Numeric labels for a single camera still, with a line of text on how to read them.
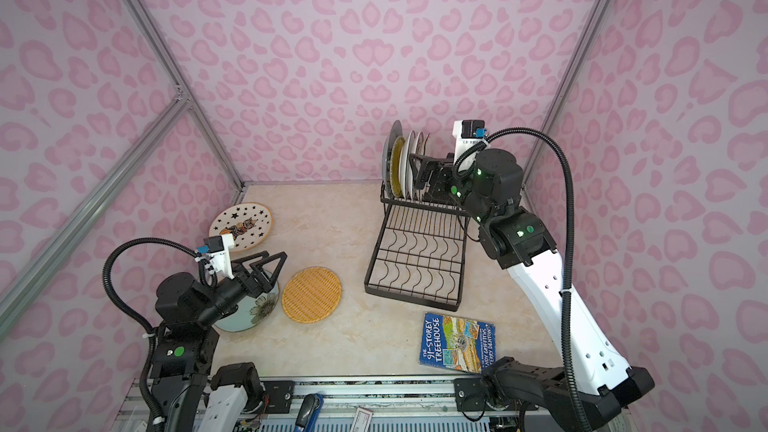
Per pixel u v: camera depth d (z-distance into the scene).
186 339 0.50
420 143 0.77
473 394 0.74
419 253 0.98
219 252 0.59
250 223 1.07
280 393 0.73
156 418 0.43
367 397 0.75
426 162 0.51
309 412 0.68
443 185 0.53
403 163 0.80
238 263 0.65
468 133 0.49
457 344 0.79
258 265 0.58
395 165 0.79
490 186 0.43
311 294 0.90
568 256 0.42
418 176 0.54
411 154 0.76
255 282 0.60
